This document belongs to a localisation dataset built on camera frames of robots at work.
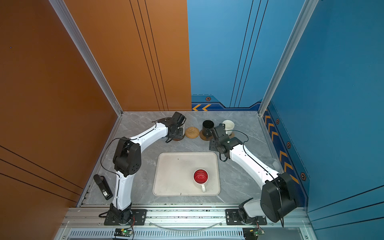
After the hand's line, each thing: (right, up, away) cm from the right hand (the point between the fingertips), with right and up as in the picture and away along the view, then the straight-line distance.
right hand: (216, 144), depth 86 cm
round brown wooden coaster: (-7, +2, +18) cm, 19 cm away
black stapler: (-63, -21, -5) cm, 67 cm away
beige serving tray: (-25, -17, +4) cm, 30 cm away
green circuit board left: (-47, -40, -15) cm, 64 cm away
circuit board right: (+15, -40, -16) cm, 46 cm away
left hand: (-23, +6, +13) cm, 27 cm away
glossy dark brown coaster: (-24, +1, +19) cm, 31 cm away
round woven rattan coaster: (-15, +6, +21) cm, 27 cm away
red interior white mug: (-9, -19, -1) cm, 21 cm away
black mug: (-4, +10, +14) cm, 18 cm away
